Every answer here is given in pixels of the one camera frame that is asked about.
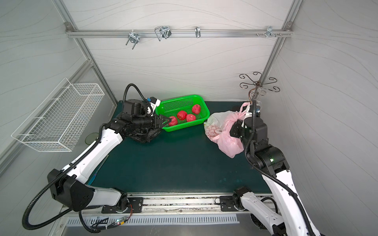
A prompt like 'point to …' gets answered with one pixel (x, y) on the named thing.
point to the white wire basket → (55, 126)
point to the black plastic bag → (144, 134)
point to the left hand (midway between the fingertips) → (168, 120)
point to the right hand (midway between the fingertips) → (238, 120)
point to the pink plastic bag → (232, 146)
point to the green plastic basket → (172, 107)
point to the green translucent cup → (91, 137)
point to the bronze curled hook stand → (257, 83)
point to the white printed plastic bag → (214, 125)
